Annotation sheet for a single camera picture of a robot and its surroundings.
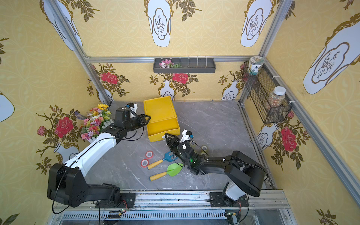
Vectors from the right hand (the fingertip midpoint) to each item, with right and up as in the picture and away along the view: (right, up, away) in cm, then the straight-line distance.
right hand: (167, 132), depth 80 cm
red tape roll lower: (-15, -21, +6) cm, 27 cm away
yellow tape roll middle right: (+22, -14, +9) cm, 28 cm away
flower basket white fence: (-46, +7, +9) cm, 47 cm away
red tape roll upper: (-13, -16, +10) cm, 23 cm away
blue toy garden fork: (0, -17, +10) cm, 20 cm away
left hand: (-15, +8, +5) cm, 18 cm away
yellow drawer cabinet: (-2, +7, +2) cm, 8 cm away
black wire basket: (+60, +23, +6) cm, 64 cm away
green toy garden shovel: (+3, -23, +5) cm, 24 cm away
